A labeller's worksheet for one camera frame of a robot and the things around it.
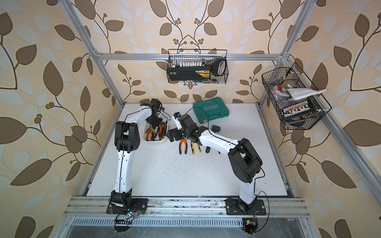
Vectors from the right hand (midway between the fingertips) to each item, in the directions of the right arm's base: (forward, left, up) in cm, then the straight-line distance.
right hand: (173, 131), depth 88 cm
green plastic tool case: (+26, -24, -9) cm, 36 cm away
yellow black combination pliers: (-5, -11, -13) cm, 18 cm away
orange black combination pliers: (-2, -3, -12) cm, 13 cm away
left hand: (+16, +15, -10) cm, 25 cm away
